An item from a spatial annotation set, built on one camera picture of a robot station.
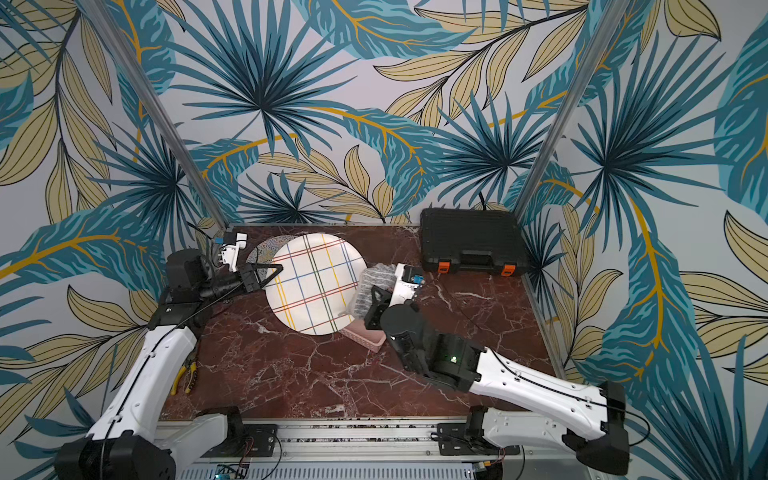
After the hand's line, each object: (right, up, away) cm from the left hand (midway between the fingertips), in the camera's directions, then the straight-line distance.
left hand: (279, 271), depth 71 cm
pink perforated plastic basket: (+21, -19, +13) cm, 31 cm away
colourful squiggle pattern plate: (-20, +5, +39) cm, 44 cm away
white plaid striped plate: (+9, -3, +2) cm, 10 cm away
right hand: (+23, -4, -6) cm, 24 cm away
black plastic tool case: (+57, +9, +41) cm, 71 cm away
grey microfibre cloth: (+24, -1, -8) cm, 26 cm away
